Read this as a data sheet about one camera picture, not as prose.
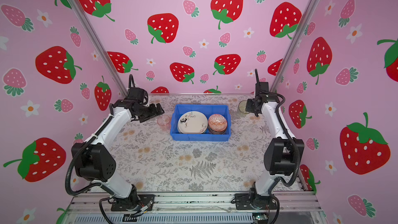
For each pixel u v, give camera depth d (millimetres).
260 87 674
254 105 711
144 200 738
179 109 1045
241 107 883
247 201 734
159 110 792
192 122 1014
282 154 460
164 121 1011
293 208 735
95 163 446
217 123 935
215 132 883
